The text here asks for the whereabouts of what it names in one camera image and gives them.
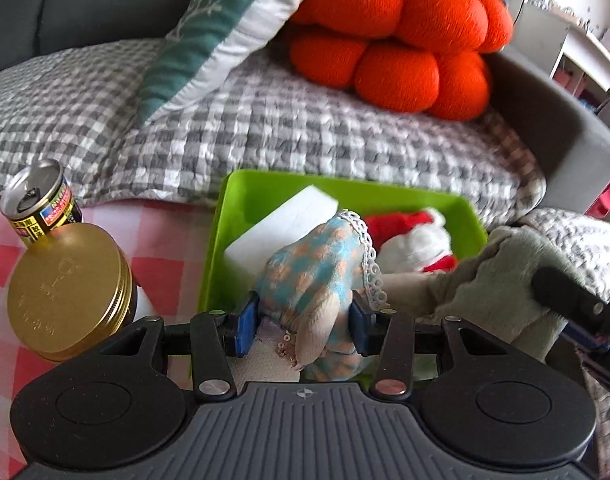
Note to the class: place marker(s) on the orange pumpkin cushion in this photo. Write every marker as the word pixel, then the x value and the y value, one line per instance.
pixel 425 0
pixel 395 80

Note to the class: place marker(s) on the grey heart-pattern quilt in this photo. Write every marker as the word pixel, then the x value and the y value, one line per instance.
pixel 585 245

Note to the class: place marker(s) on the red white santa plush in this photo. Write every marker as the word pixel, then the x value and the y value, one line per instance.
pixel 415 245

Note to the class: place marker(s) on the blue orange patterned cloth doll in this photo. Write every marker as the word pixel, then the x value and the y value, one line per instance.
pixel 310 275

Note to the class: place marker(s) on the grey sofa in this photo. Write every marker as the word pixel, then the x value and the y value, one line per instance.
pixel 85 0

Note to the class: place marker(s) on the white sponge block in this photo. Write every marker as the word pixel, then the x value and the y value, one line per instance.
pixel 285 230

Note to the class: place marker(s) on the white shelf unit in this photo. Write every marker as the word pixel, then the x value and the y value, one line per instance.
pixel 580 20

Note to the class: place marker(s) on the glass jar with gold lid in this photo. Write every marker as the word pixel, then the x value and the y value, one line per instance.
pixel 65 290

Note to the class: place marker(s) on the green plastic box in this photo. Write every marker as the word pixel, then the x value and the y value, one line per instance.
pixel 220 240

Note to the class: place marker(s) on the pink checked tablecloth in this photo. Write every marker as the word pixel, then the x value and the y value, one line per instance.
pixel 110 225

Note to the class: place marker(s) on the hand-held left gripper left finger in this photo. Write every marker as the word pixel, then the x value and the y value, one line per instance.
pixel 245 325

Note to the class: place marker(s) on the grey checked sofa blanket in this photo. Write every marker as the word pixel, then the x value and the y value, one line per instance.
pixel 285 140

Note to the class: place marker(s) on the small drink can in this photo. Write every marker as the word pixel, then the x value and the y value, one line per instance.
pixel 40 200

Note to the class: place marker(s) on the teal white pillow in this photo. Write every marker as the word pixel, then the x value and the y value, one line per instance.
pixel 210 25

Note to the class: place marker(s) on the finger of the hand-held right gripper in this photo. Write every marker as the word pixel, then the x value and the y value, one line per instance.
pixel 570 297

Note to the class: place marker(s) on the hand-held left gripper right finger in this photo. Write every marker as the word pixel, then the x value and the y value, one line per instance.
pixel 360 327

